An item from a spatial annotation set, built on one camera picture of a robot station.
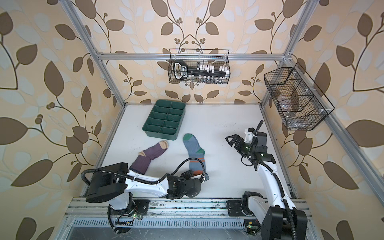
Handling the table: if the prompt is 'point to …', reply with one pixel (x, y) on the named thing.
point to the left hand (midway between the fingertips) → (197, 179)
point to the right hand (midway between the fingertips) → (231, 143)
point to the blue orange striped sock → (195, 151)
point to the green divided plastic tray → (164, 119)
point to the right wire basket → (301, 104)
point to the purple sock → (141, 162)
